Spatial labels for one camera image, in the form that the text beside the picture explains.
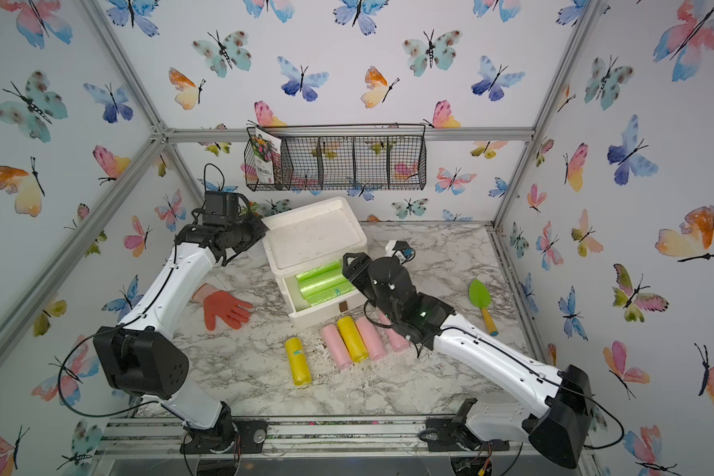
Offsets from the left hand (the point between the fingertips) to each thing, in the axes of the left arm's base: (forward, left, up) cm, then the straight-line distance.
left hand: (270, 224), depth 84 cm
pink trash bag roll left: (-26, -18, -24) cm, 40 cm away
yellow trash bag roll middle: (-24, -23, -23) cm, 41 cm away
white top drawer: (-23, -10, -5) cm, 26 cm away
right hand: (-17, -23, +5) cm, 29 cm away
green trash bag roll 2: (-14, -15, -8) cm, 22 cm away
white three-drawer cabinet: (-6, -10, -3) cm, 12 cm away
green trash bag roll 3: (-18, -17, -8) cm, 26 cm away
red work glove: (-11, +20, -25) cm, 34 cm away
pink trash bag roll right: (-24, -36, -24) cm, 49 cm away
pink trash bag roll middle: (-25, -29, -24) cm, 45 cm away
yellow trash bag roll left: (-30, -7, -25) cm, 40 cm away
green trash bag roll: (-11, -14, -7) cm, 20 cm away
